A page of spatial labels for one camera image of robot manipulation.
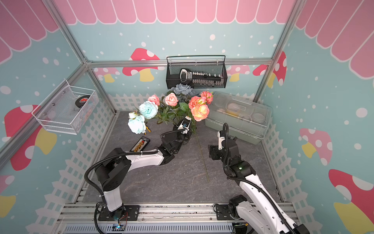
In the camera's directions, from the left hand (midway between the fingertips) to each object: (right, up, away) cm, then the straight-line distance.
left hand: (188, 119), depth 82 cm
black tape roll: (-58, +9, -4) cm, 59 cm away
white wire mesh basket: (-62, +4, -8) cm, 63 cm away
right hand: (+14, -14, -3) cm, 20 cm away
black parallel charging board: (-33, -17, +18) cm, 41 cm away
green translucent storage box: (+38, 0, +11) cm, 40 cm away
